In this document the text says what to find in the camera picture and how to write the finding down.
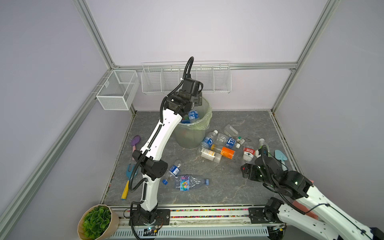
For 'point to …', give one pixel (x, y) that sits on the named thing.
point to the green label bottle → (261, 143)
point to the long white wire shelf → (161, 77)
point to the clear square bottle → (230, 131)
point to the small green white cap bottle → (240, 140)
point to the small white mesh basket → (118, 91)
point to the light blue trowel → (281, 156)
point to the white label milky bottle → (210, 155)
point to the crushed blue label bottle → (174, 171)
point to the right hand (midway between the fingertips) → (248, 169)
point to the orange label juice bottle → (228, 153)
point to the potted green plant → (98, 222)
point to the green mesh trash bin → (192, 135)
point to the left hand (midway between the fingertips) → (191, 96)
